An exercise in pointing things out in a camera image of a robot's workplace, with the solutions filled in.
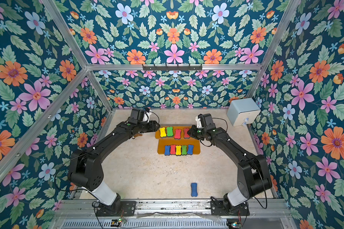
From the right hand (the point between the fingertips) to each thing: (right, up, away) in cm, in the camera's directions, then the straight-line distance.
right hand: (188, 131), depth 86 cm
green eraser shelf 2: (-2, -13, +7) cm, 15 cm away
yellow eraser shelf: (-15, -2, 0) cm, 15 cm away
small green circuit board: (-37, -46, -14) cm, 61 cm away
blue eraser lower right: (+2, -13, +7) cm, 15 cm away
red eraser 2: (-1, -3, -1) cm, 3 cm away
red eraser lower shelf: (-10, -13, +7) cm, 18 cm away
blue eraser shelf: (+3, -32, -6) cm, 32 cm away
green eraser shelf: (-11, 0, +1) cm, 11 cm away
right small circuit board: (+23, -45, -17) cm, 54 cm away
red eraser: (-6, -1, +1) cm, 6 cm away
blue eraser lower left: (-14, -13, +8) cm, 21 cm away
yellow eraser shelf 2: (-6, -13, +7) cm, 16 cm away
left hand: (-19, +4, +2) cm, 19 cm away
